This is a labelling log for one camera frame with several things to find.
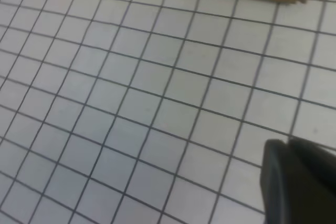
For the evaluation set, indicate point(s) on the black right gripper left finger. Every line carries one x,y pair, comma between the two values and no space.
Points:
282,185

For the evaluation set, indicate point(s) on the white grid tablecloth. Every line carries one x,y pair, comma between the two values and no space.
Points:
156,111

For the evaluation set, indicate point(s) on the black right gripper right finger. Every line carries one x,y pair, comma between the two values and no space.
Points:
317,186

